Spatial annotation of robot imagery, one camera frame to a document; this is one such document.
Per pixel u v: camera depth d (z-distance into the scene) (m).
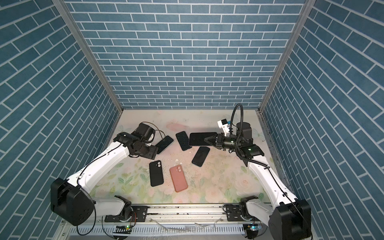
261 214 0.55
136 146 0.58
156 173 0.87
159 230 0.71
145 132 0.64
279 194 0.42
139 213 0.74
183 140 1.02
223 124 0.70
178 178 0.87
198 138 0.72
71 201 0.39
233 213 0.74
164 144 1.00
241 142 0.60
